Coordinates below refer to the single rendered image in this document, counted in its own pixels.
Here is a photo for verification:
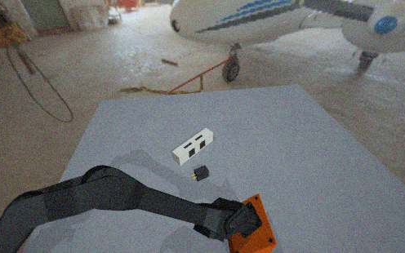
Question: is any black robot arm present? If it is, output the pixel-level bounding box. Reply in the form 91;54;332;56
0;165;262;253

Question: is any black two-prong plug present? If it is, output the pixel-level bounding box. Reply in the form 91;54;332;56
191;165;209;181

